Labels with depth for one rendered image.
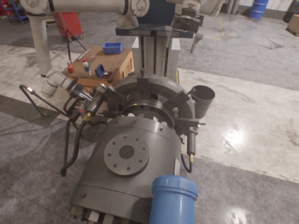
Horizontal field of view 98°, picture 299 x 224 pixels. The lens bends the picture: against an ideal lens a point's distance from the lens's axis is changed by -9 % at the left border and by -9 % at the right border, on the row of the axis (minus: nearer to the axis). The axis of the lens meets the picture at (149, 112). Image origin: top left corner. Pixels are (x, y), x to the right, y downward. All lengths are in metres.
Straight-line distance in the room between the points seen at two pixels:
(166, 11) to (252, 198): 1.92
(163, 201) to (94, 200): 0.30
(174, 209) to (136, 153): 0.29
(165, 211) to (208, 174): 1.25
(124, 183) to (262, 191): 1.55
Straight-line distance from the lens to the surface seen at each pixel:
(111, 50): 2.56
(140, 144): 0.70
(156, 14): 1.46
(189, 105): 1.08
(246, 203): 1.80
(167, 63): 1.66
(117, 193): 0.67
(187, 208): 0.53
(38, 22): 1.21
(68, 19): 4.77
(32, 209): 1.90
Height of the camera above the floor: 1.53
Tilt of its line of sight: 48 degrees down
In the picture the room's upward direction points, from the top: straight up
